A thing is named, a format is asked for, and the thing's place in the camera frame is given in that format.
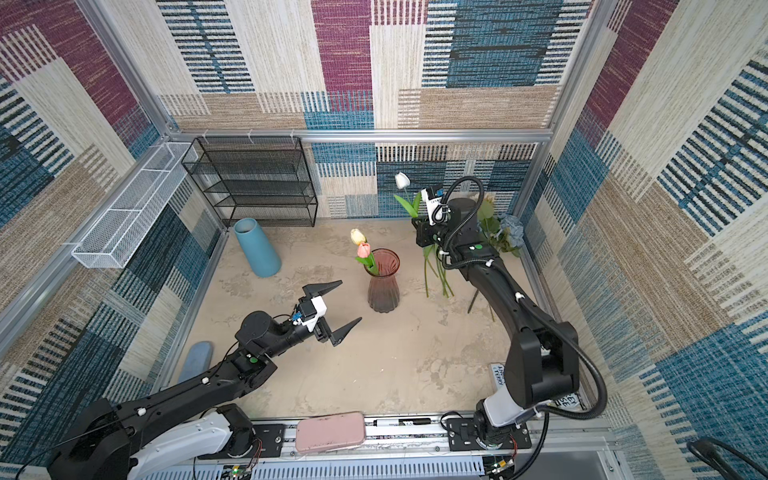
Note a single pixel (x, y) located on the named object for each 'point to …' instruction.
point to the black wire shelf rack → (261, 178)
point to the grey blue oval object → (197, 360)
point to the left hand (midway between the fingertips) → (348, 295)
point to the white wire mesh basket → (112, 240)
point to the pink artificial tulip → (366, 257)
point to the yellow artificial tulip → (357, 236)
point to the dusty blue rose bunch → (502, 232)
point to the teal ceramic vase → (264, 261)
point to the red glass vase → (383, 293)
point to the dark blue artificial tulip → (428, 253)
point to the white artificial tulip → (402, 181)
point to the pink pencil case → (330, 431)
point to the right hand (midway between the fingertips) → (414, 223)
